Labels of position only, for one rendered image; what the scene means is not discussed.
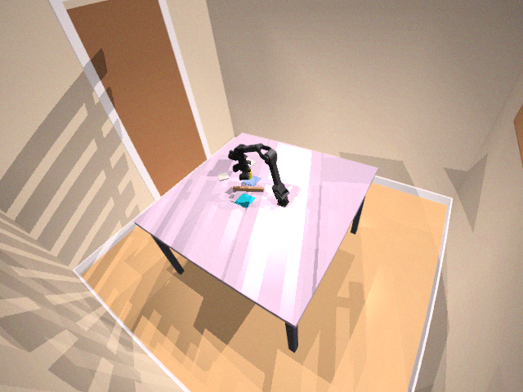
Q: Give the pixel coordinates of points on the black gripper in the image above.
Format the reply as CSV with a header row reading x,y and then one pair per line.
x,y
245,170

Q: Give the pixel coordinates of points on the tan wooden plank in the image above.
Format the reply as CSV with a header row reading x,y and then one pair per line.
x,y
245,188

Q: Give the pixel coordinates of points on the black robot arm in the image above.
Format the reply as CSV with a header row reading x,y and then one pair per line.
x,y
270,157

